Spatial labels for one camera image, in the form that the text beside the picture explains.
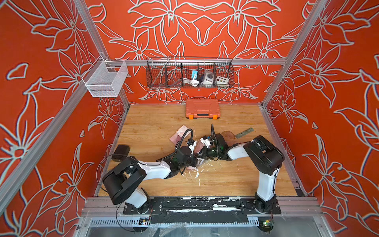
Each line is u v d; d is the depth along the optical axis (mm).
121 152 911
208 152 840
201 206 743
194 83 857
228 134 1013
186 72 1005
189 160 686
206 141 899
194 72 836
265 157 514
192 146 777
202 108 1144
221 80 943
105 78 917
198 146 943
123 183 434
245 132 1030
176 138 1003
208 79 902
